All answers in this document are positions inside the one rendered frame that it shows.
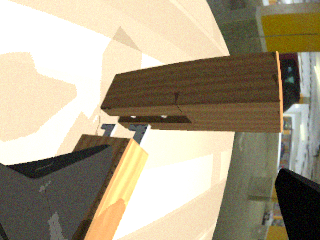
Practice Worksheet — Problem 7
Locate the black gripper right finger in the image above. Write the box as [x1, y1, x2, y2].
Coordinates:
[275, 168, 320, 240]

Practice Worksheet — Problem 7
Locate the brown wooden post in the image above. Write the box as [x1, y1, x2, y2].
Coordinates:
[100, 51, 283, 133]

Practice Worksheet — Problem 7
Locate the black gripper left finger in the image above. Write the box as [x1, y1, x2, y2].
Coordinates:
[0, 144, 112, 240]

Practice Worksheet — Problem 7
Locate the light brown wooden board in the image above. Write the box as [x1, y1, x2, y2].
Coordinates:
[71, 123, 152, 240]

